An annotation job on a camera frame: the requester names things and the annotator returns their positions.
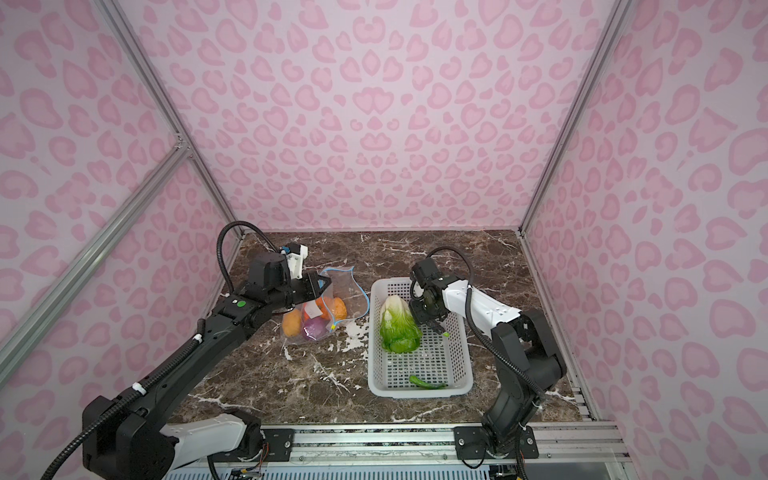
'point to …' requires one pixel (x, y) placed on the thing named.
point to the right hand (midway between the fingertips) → (425, 310)
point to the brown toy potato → (325, 313)
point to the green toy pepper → (414, 379)
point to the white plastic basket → (440, 364)
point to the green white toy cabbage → (400, 330)
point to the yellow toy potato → (291, 323)
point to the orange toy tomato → (339, 308)
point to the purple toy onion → (315, 327)
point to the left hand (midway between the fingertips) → (333, 275)
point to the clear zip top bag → (345, 285)
